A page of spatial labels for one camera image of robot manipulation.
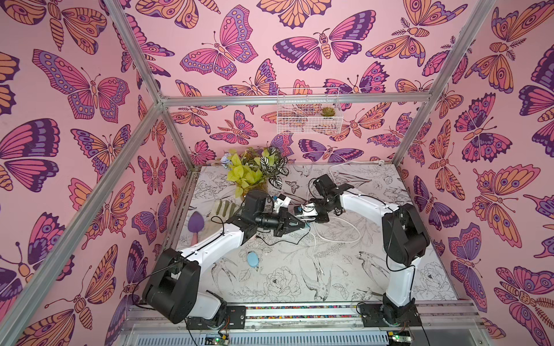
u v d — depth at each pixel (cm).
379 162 121
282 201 76
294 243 91
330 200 70
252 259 87
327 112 92
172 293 42
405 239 51
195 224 96
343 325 73
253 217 66
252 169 92
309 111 95
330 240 92
